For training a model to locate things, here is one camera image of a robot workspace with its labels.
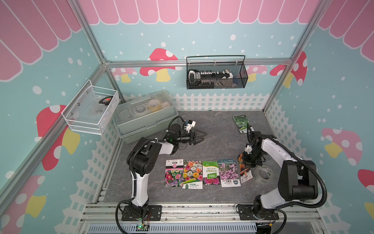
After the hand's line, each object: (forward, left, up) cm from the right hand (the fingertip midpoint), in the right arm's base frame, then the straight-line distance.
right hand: (245, 166), depth 86 cm
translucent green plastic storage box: (+26, +60, +15) cm, 67 cm away
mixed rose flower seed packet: (-3, +31, -4) cm, 32 cm away
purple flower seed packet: (-3, +10, -4) cm, 11 cm away
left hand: (+13, +23, +10) cm, 29 cm away
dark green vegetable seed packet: (+39, -8, -5) cm, 40 cm away
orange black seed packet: (-4, +1, 0) cm, 4 cm away
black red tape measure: (+24, +77, +31) cm, 87 cm away
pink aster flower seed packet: (-4, +43, -5) cm, 43 cm away
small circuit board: (-29, +58, -5) cm, 65 cm away
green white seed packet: (-3, +20, -4) cm, 21 cm away
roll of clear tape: (-4, -11, -4) cm, 12 cm away
